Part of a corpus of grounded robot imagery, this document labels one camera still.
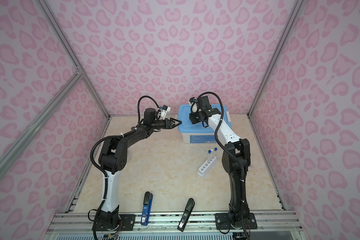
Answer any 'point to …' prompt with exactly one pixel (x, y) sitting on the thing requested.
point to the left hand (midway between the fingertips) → (180, 120)
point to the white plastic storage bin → (189, 138)
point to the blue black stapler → (147, 201)
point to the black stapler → (189, 206)
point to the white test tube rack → (206, 166)
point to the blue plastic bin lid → (187, 127)
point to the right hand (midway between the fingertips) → (193, 115)
